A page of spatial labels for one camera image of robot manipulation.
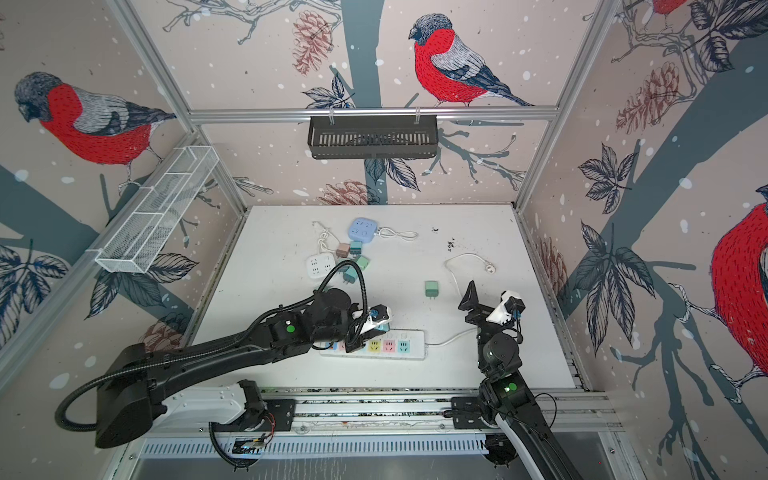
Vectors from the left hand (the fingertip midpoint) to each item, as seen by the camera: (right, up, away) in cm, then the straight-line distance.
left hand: (381, 325), depth 72 cm
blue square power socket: (-9, +24, +38) cm, 46 cm away
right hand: (+27, +8, +3) cm, 28 cm away
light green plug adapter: (-8, +12, +32) cm, 35 cm away
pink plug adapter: (-15, +17, +34) cm, 41 cm away
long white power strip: (+3, -9, +11) cm, 14 cm away
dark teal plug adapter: (-11, +18, +34) cm, 40 cm away
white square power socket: (-23, +12, +28) cm, 38 cm away
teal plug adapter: (-12, +8, +28) cm, 32 cm away
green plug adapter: (+16, +5, +24) cm, 30 cm away
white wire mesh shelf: (-60, +24, +2) cm, 65 cm away
